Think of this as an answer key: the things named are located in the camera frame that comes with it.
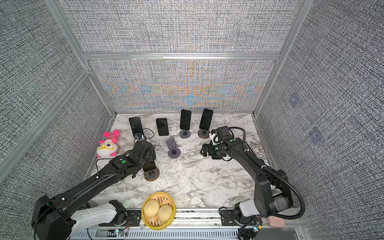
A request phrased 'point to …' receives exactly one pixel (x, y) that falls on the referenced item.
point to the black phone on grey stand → (185, 119)
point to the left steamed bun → (151, 207)
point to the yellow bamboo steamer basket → (152, 223)
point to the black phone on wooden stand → (206, 119)
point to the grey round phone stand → (184, 134)
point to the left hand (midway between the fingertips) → (148, 150)
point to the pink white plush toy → (107, 148)
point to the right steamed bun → (165, 213)
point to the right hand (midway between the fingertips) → (208, 151)
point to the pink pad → (276, 221)
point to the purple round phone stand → (174, 152)
